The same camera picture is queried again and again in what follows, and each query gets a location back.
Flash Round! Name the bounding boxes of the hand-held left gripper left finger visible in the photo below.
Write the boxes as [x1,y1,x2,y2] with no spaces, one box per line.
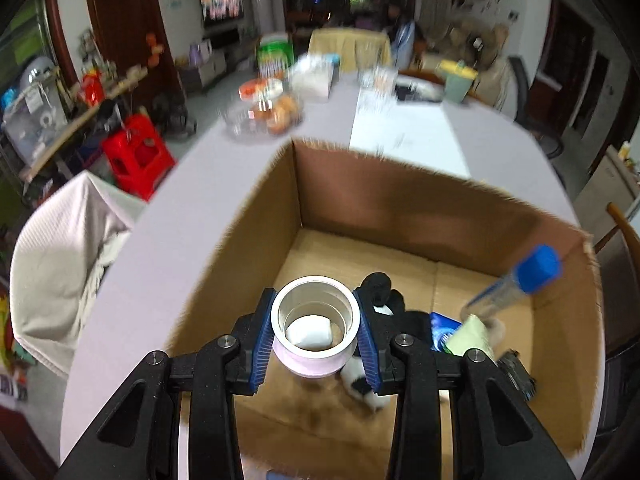
[60,287,278,480]

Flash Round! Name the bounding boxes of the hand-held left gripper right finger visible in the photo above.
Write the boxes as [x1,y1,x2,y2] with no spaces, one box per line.
[351,287,576,480]

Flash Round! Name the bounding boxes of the white charger plug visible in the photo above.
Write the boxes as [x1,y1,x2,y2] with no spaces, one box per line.
[285,315,333,351]

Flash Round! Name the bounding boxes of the panda plush toy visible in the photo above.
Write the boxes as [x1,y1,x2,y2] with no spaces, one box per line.
[340,271,436,413]

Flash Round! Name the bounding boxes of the white plastic pipe fitting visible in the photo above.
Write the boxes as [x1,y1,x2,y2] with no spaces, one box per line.
[270,275,362,380]

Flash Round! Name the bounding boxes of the blue tissue pack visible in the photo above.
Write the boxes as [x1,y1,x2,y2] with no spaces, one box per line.
[429,311,463,353]

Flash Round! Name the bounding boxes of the green white packet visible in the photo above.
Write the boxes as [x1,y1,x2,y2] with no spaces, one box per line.
[446,314,496,361]

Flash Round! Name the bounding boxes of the brown cardboard box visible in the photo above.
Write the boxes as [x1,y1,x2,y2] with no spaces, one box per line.
[165,137,601,480]

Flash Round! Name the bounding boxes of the blue capped glue stick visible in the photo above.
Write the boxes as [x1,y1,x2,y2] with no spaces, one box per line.
[462,245,563,321]

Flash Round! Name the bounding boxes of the cloth-covered desktop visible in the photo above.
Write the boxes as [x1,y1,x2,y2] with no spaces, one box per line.
[60,67,608,480]

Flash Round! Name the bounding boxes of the small black object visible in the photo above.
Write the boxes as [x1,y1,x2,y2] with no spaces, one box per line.
[497,350,538,401]

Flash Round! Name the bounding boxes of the red plastic stool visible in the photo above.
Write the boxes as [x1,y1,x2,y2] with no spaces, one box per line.
[101,114,176,201]

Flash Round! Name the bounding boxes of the chair with white cover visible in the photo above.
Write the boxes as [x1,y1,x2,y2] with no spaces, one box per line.
[10,170,148,376]

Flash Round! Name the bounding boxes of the clear fruit bowl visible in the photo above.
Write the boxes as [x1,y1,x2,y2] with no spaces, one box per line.
[222,95,306,138]

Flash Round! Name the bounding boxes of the red white snack bowl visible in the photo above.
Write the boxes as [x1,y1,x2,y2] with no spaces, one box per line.
[239,78,286,103]

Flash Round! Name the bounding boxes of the clear glass cup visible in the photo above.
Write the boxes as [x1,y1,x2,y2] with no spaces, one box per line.
[360,67,396,92]

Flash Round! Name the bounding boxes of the white plastic bag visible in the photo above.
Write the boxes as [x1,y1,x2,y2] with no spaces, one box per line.
[290,54,341,98]

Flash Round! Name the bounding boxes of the green mug yellow lid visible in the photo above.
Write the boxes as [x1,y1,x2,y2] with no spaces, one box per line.
[439,60,478,103]

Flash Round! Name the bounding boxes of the grey television cabinet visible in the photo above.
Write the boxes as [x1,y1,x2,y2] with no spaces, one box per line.
[177,27,241,93]

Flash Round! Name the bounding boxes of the wooden chair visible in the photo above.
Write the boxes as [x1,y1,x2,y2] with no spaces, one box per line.
[595,202,640,281]

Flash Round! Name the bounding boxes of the green snack packet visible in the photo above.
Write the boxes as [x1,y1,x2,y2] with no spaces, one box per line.
[256,35,295,78]

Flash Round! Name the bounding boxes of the wooden plank shelf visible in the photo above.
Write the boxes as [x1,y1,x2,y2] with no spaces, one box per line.
[20,67,151,181]

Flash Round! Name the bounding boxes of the white side cabinet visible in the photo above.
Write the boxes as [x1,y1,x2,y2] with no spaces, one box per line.
[572,142,640,226]

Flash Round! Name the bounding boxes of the orange plush toy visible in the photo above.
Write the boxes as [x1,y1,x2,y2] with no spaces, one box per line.
[145,32,165,68]

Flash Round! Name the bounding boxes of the clear plastic storage bin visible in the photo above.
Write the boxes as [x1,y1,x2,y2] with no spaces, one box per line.
[0,57,68,161]

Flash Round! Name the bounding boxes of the white standing air conditioner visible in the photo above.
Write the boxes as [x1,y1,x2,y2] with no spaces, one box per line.
[248,0,276,36]

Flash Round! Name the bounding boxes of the dark wooden door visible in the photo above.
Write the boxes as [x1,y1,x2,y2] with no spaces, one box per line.
[527,0,596,136]

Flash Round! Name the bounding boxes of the brown wooden door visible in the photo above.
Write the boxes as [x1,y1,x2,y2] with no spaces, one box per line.
[84,0,176,106]

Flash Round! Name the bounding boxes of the wall television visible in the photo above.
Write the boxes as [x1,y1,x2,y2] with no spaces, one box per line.
[199,0,245,23]

